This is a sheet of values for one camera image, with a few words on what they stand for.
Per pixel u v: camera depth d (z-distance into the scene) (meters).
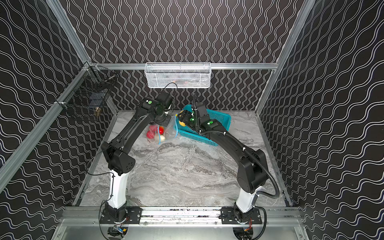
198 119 0.64
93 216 0.77
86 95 0.92
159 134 1.00
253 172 0.46
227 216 0.74
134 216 0.73
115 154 0.50
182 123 0.79
